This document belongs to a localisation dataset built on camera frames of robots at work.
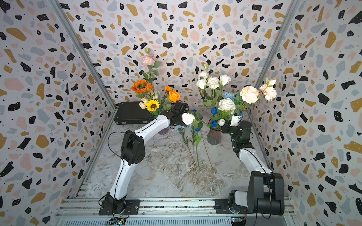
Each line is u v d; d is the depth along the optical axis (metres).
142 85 0.71
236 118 0.75
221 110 0.70
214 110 0.78
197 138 1.01
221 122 0.75
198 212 0.73
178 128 1.04
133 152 0.58
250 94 0.57
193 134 1.03
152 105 0.80
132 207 0.73
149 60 0.83
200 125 0.72
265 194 0.42
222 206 0.74
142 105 0.82
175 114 0.76
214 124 0.75
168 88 0.90
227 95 0.79
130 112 1.11
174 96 0.77
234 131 0.73
